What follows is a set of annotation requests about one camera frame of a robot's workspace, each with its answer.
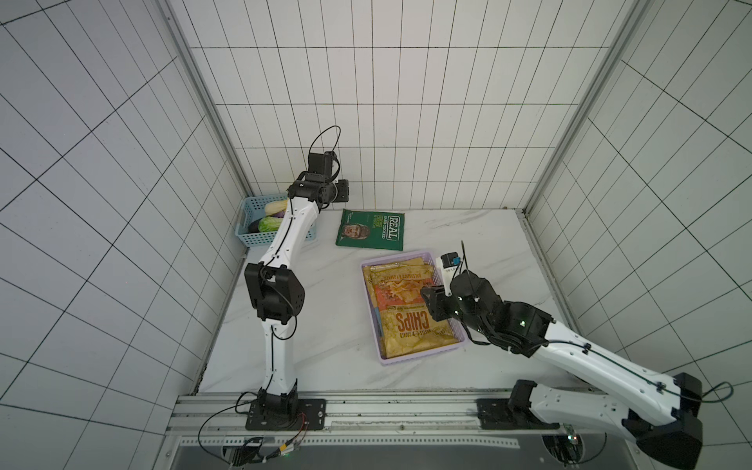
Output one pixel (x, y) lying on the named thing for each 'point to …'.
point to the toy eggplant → (254, 226)
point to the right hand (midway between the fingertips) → (415, 295)
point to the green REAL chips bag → (371, 229)
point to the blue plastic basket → (254, 209)
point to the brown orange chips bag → (405, 316)
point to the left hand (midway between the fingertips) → (341, 194)
